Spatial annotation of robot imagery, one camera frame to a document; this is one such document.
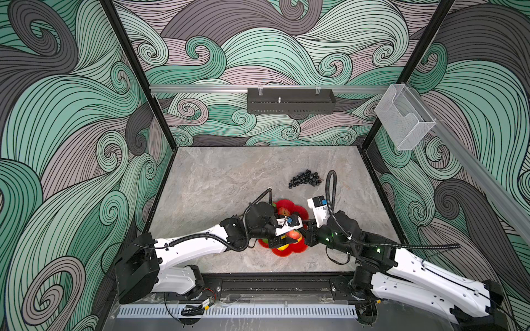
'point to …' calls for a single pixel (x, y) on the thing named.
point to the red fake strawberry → (294, 234)
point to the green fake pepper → (266, 241)
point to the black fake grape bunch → (308, 177)
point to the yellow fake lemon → (283, 247)
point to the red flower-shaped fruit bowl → (299, 247)
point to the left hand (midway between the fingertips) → (294, 229)
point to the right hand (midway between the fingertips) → (294, 226)
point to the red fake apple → (282, 210)
